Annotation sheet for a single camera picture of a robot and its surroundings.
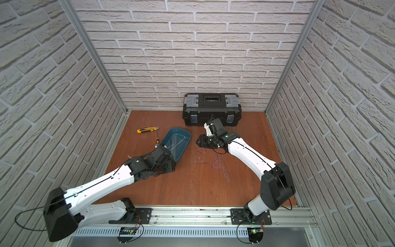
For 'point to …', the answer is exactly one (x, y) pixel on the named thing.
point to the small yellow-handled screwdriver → (157, 138)
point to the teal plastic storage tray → (178, 151)
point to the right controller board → (255, 234)
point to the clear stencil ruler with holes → (175, 140)
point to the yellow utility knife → (147, 129)
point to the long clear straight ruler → (182, 139)
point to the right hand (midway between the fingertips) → (201, 142)
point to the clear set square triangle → (197, 159)
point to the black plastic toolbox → (200, 108)
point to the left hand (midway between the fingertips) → (175, 163)
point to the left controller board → (126, 233)
